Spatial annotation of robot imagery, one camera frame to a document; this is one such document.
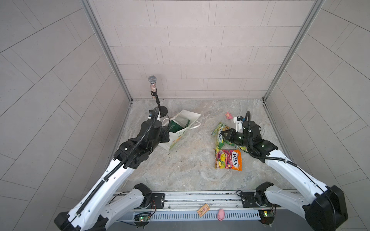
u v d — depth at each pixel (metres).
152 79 0.85
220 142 0.75
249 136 0.58
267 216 0.68
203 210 0.68
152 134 0.50
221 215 0.67
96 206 0.37
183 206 0.70
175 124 0.97
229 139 0.67
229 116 1.04
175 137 0.72
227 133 0.70
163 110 1.09
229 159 0.82
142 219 0.65
